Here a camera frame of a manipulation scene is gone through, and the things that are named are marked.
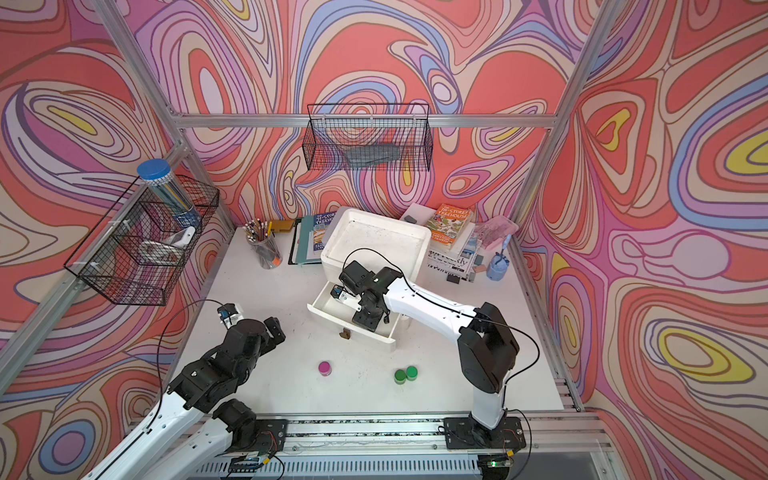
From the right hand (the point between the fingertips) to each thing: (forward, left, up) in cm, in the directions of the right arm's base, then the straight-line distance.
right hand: (374, 318), depth 84 cm
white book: (+43, -18, 0) cm, 47 cm away
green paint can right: (-13, -10, -7) cm, 18 cm away
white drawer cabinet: (+18, -1, +14) cm, 22 cm away
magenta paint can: (-11, +14, -7) cm, 19 cm away
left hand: (-4, +27, +5) cm, 28 cm away
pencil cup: (+31, +39, +4) cm, 50 cm away
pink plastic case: (+42, -48, -9) cm, 65 cm away
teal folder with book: (+37, +25, -5) cm, 45 cm away
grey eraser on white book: (+41, -14, 0) cm, 43 cm away
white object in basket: (+11, +46, +24) cm, 53 cm away
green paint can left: (-14, -7, -7) cm, 17 cm away
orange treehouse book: (+35, -26, +2) cm, 43 cm away
